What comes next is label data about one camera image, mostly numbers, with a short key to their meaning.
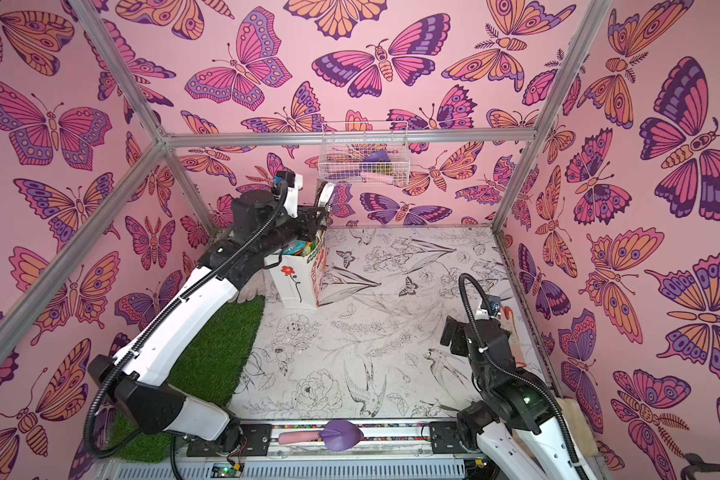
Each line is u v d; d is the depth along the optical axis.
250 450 0.73
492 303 0.57
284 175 0.57
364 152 0.95
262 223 0.51
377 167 0.92
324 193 0.67
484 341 0.48
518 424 0.45
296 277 0.85
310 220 0.66
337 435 0.73
